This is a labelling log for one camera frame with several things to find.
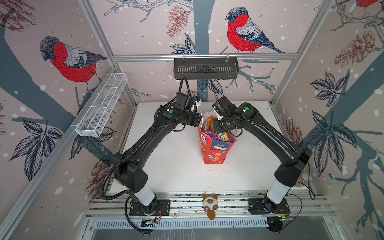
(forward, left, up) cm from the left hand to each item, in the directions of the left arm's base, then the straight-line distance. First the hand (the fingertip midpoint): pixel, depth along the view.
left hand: (200, 119), depth 76 cm
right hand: (-5, -7, -3) cm, 9 cm away
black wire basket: (+46, -5, +1) cm, 46 cm away
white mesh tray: (-3, +52, +4) cm, 52 cm away
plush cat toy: (-35, -5, -24) cm, 43 cm away
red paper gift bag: (-13, -7, -11) cm, 19 cm away
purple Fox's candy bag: (-7, -6, -3) cm, 10 cm away
